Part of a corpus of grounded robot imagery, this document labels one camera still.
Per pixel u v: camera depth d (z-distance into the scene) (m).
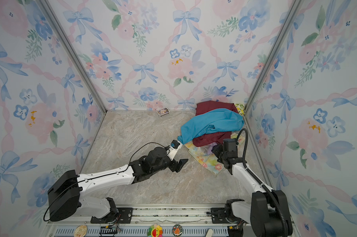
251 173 0.52
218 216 0.73
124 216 0.75
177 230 0.70
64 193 0.41
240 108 1.16
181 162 0.68
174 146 0.65
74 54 0.86
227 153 0.67
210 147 0.95
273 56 0.86
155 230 0.69
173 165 0.68
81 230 0.70
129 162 0.58
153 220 0.73
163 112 1.17
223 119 1.00
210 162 0.93
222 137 0.95
